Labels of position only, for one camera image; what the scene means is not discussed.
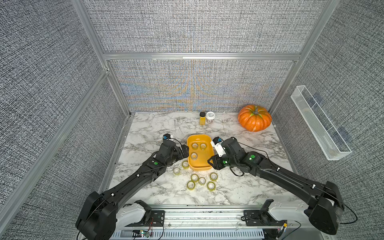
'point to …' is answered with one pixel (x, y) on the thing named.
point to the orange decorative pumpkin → (254, 118)
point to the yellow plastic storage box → (201, 163)
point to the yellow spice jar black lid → (202, 118)
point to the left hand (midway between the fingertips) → (185, 148)
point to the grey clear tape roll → (194, 156)
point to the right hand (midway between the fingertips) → (210, 156)
